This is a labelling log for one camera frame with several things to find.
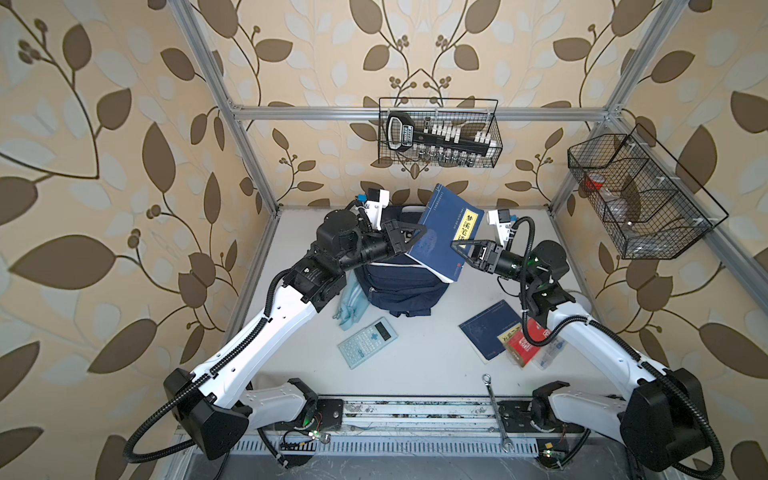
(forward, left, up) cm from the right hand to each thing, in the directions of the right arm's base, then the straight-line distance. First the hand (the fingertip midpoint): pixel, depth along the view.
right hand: (449, 248), depth 66 cm
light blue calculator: (-9, +21, -32) cm, 39 cm away
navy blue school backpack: (+7, +12, -26) cm, 30 cm away
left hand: (-1, +7, +9) cm, 11 cm away
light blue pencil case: (+4, +26, -32) cm, 42 cm away
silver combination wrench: (-33, -13, -34) cm, 49 cm away
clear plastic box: (-13, -30, -33) cm, 46 cm away
